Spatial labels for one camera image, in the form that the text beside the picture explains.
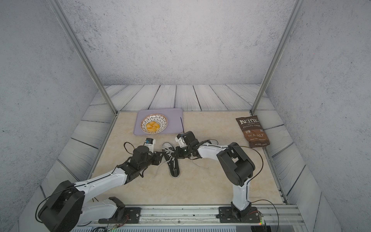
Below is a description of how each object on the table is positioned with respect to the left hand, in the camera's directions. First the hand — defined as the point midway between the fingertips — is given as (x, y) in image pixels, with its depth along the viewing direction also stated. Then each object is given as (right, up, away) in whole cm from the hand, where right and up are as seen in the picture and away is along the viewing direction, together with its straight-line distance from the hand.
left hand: (163, 153), depth 86 cm
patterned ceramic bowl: (-8, +21, +29) cm, 36 cm away
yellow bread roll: (-12, +15, +21) cm, 28 cm away
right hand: (+5, -2, +3) cm, 6 cm away
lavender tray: (+3, +22, +32) cm, 39 cm away
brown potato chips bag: (+61, +13, +21) cm, 66 cm away
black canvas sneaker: (+3, -1, +7) cm, 8 cm away
